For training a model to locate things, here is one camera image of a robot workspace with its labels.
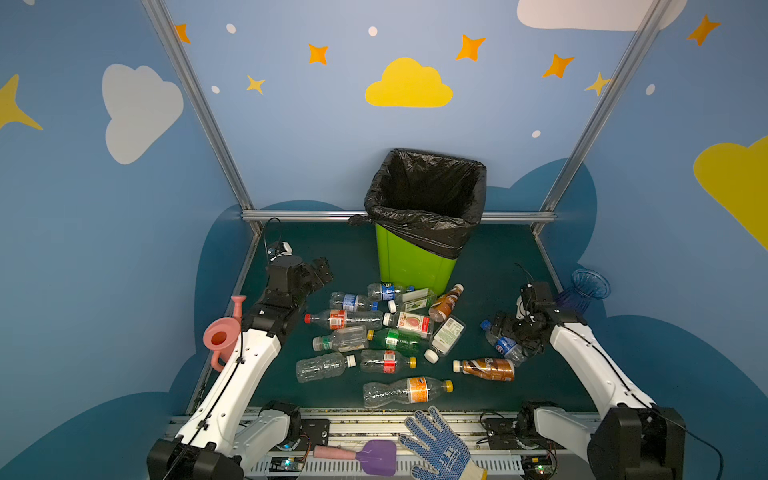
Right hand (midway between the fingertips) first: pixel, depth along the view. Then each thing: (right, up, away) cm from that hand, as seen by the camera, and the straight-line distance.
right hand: (510, 329), depth 85 cm
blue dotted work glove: (-20, -28, -13) cm, 37 cm away
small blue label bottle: (-1, -5, +1) cm, 6 cm away
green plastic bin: (-31, +19, +6) cm, 37 cm away
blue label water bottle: (-47, +7, +8) cm, 49 cm away
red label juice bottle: (-29, +1, +6) cm, 29 cm away
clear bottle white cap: (-52, -9, -5) cm, 53 cm away
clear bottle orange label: (-29, -14, -8) cm, 33 cm away
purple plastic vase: (+21, +13, -1) cm, 25 cm away
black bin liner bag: (-22, +41, +16) cm, 49 cm away
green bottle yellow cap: (-32, -3, +1) cm, 32 cm away
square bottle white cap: (-18, -3, +4) cm, 18 cm away
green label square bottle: (-26, +7, +12) cm, 29 cm away
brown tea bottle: (-4, -10, -5) cm, 11 cm away
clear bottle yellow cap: (-36, -8, -3) cm, 37 cm away
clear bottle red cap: (-50, +2, +4) cm, 51 cm away
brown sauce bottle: (-17, +5, +8) cm, 20 cm away
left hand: (-54, +19, -7) cm, 58 cm away
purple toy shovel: (-37, -27, -14) cm, 48 cm away
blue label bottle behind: (-36, +10, +11) cm, 39 cm away
